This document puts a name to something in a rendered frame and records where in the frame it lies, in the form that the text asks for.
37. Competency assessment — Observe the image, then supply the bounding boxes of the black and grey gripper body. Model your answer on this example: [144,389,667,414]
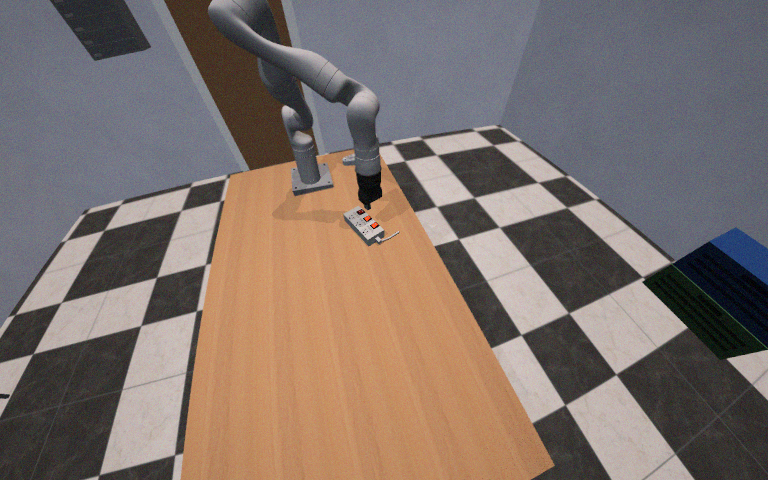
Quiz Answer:
[342,154,382,205]

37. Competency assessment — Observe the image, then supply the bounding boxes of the white power strip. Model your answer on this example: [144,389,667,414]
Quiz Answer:
[343,206,399,246]

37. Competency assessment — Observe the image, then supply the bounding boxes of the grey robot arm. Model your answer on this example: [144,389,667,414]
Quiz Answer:
[208,0,380,185]

